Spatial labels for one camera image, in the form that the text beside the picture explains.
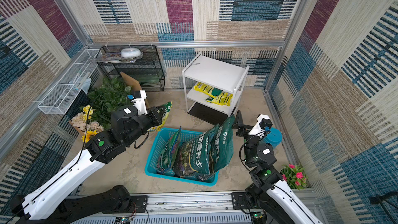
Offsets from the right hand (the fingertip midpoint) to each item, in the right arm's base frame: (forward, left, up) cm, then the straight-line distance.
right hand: (249, 112), depth 66 cm
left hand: (+1, +34, +4) cm, 35 cm away
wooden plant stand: (+26, +59, -6) cm, 65 cm away
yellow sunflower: (-5, +70, -8) cm, 71 cm away
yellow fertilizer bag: (+22, +11, -13) cm, 28 cm away
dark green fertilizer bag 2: (-11, +12, -6) cm, 17 cm away
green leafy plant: (+16, +72, -8) cm, 74 cm away
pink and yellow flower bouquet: (+3, +77, -8) cm, 77 cm away
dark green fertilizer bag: (-13, +24, -14) cm, 31 cm away
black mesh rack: (+50, +58, -17) cm, 79 cm away
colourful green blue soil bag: (-11, +36, -18) cm, 42 cm away
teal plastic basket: (+4, +42, -27) cm, 50 cm away
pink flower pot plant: (-20, -18, -17) cm, 32 cm away
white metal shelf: (+16, +14, +1) cm, 22 cm away
